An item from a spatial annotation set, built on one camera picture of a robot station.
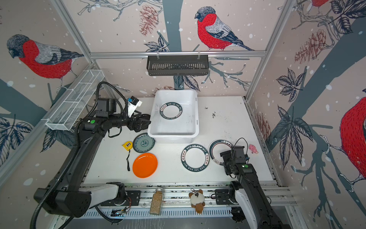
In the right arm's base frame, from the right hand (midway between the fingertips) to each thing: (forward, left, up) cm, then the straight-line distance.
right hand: (221, 158), depth 85 cm
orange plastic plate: (-5, +47, -2) cm, 47 cm away
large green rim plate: (+1, +16, -3) cm, 16 cm away
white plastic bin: (+21, +26, -3) cm, 34 cm away
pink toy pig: (+7, -21, -1) cm, 22 cm away
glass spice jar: (-26, +34, +3) cm, 43 cm away
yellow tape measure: (+6, +60, +1) cm, 60 cm away
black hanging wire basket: (+61, +30, +27) cm, 73 cm away
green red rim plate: (+9, +1, -3) cm, 9 cm away
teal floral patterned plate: (+9, +52, -1) cm, 52 cm away
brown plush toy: (-22, +14, 0) cm, 26 cm away
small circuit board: (-29, +53, -2) cm, 61 cm away
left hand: (+8, +42, +30) cm, 52 cm away
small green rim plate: (+37, +36, +1) cm, 52 cm away
